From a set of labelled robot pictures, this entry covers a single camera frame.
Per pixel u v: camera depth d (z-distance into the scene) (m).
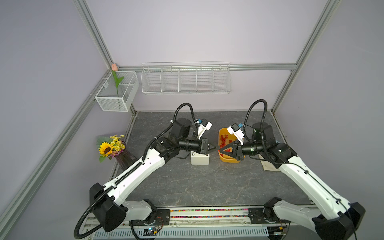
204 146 0.57
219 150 0.65
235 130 0.60
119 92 0.89
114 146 0.71
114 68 0.89
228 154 0.63
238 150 0.58
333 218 0.40
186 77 0.99
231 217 0.75
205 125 0.62
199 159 0.88
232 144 0.60
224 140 1.02
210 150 0.62
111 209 0.37
